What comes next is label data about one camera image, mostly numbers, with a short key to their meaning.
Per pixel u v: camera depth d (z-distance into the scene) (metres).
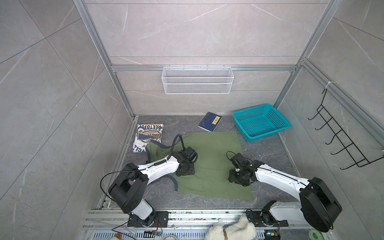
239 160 0.69
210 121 1.15
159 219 0.73
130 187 0.44
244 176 0.62
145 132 1.04
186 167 0.66
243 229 0.62
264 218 0.66
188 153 0.71
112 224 0.73
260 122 1.17
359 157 0.60
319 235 0.69
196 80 1.01
